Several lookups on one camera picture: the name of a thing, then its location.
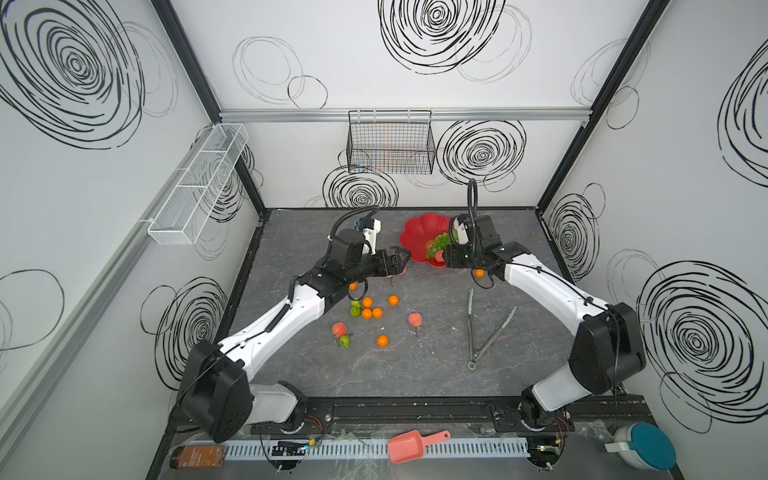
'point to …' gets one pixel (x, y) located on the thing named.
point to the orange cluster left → (366, 313)
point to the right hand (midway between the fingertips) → (446, 254)
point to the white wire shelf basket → (183, 214)
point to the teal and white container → (644, 446)
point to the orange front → (382, 341)
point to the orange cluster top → (367, 302)
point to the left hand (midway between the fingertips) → (401, 255)
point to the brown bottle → (191, 456)
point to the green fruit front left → (345, 341)
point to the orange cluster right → (377, 312)
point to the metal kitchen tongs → (473, 354)
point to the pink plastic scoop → (410, 446)
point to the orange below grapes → (393, 300)
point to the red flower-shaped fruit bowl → (418, 233)
